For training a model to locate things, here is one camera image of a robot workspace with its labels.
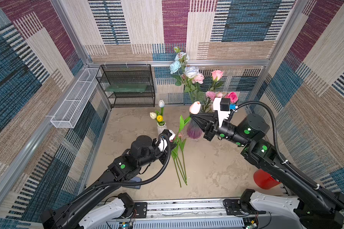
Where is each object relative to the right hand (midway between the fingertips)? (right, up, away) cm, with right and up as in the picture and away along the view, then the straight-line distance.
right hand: (192, 116), depth 53 cm
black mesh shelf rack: (-39, +31, +49) cm, 70 cm away
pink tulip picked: (-6, -26, +38) cm, 47 cm away
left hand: (-6, -12, +13) cm, 19 cm away
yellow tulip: (-14, -1, +20) cm, 24 cm away
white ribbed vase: (-15, -7, +34) cm, 38 cm away
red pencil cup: (+45, -36, +30) cm, 65 cm away
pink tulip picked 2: (-6, -23, +38) cm, 45 cm away
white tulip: (-18, +1, +23) cm, 29 cm away
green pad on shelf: (-37, +19, +41) cm, 58 cm away
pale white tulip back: (-14, +8, +28) cm, 32 cm away
